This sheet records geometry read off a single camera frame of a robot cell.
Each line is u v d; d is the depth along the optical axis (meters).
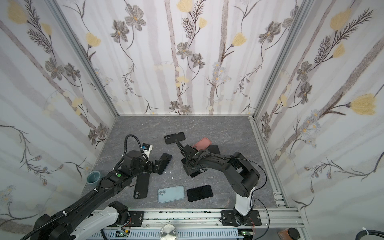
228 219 0.73
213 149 1.02
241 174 0.48
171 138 1.07
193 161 0.67
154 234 0.70
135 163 0.62
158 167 0.76
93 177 0.83
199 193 0.86
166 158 0.98
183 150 0.73
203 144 1.05
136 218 0.74
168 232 0.58
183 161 0.95
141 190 0.84
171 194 0.82
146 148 0.72
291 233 0.62
